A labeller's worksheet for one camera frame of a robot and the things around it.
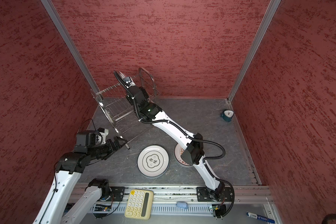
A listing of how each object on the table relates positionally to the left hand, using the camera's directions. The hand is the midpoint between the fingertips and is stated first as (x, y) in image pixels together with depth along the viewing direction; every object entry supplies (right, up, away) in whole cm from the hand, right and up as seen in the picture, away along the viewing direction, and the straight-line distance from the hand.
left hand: (122, 148), depth 72 cm
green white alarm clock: (+70, +16, +34) cm, 79 cm away
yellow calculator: (+10, -28, -2) cm, 30 cm away
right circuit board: (+49, -32, 0) cm, 59 cm away
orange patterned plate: (+30, -6, +16) cm, 35 cm away
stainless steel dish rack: (-9, +27, +11) cm, 30 cm away
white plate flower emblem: (+15, -11, +12) cm, 22 cm away
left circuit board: (-13, -32, +1) cm, 35 cm away
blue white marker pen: (+67, -32, -4) cm, 75 cm away
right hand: (+6, +32, +4) cm, 33 cm away
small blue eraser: (+32, -31, +1) cm, 44 cm away
